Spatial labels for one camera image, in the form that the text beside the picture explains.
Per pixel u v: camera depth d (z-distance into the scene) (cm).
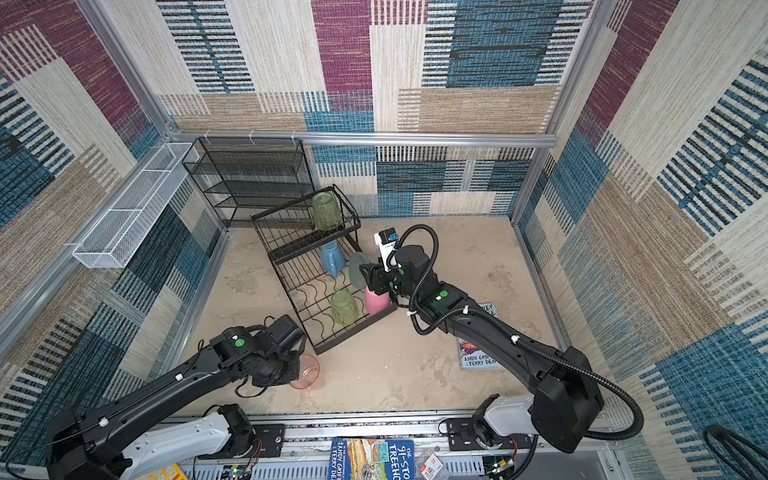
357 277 99
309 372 81
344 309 88
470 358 85
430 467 68
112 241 70
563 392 40
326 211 92
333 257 96
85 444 39
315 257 94
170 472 68
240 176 108
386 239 65
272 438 73
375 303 89
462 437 73
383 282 68
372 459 69
